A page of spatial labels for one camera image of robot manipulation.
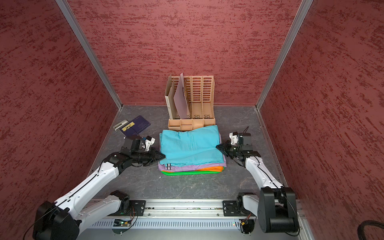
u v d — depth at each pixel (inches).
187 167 31.1
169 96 34.1
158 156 31.3
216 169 30.5
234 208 28.8
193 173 33.5
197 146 33.5
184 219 29.1
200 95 45.5
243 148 26.2
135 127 41.9
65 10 28.2
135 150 25.8
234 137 31.9
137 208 29.5
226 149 29.3
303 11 28.6
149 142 29.7
